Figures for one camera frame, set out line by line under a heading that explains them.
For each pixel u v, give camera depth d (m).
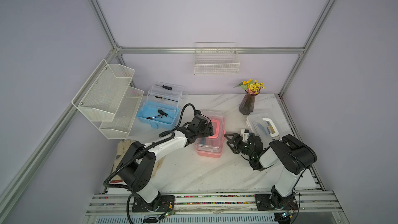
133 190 0.47
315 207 0.74
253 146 0.72
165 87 1.11
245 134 0.88
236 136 0.84
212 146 0.80
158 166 0.86
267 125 0.90
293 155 0.48
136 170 0.44
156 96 1.09
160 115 1.07
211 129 0.80
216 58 0.95
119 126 0.88
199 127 0.69
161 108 1.05
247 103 1.03
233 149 0.86
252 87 0.92
